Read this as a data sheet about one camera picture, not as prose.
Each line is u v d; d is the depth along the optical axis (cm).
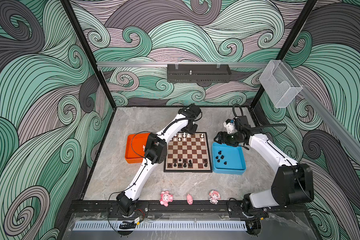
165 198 74
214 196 74
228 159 90
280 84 79
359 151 51
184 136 100
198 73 97
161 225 70
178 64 93
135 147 97
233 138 72
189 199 76
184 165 86
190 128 86
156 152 63
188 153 92
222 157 90
